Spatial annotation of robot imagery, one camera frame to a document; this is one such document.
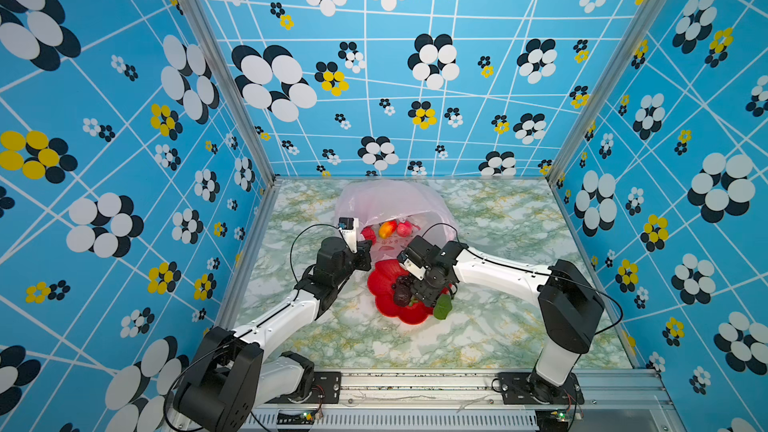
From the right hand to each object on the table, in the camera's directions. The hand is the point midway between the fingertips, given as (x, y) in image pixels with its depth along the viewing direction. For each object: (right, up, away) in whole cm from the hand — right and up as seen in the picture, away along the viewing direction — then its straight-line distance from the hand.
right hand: (428, 284), depth 88 cm
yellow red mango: (-13, +15, +14) cm, 24 cm away
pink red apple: (-7, +15, +11) cm, 20 cm away
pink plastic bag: (-11, +22, -5) cm, 25 cm away
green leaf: (+3, -4, -7) cm, 9 cm away
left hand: (-16, +13, -3) cm, 21 cm away
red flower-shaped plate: (-14, 0, +3) cm, 15 cm away
